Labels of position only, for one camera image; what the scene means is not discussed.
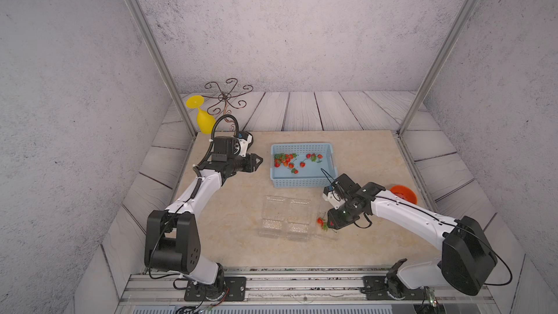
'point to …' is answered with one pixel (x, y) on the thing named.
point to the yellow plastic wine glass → (205, 121)
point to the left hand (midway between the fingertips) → (261, 158)
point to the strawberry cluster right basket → (313, 157)
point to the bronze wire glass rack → (212, 90)
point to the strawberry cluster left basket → (287, 160)
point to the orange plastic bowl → (405, 192)
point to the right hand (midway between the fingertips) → (333, 223)
